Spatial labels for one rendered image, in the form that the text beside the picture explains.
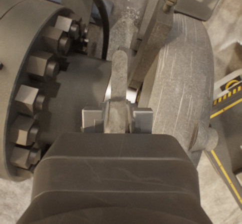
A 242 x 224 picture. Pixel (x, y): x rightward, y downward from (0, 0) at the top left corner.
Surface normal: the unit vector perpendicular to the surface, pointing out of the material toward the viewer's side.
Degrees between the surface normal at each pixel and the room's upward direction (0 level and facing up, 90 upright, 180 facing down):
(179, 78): 35
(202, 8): 23
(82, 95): 29
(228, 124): 0
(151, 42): 41
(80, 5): 0
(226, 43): 0
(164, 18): 50
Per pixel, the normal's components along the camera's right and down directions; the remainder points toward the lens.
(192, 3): -0.12, 0.66
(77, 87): 0.10, -0.28
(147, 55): -0.19, 0.84
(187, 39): 0.22, -0.44
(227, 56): -0.01, 0.34
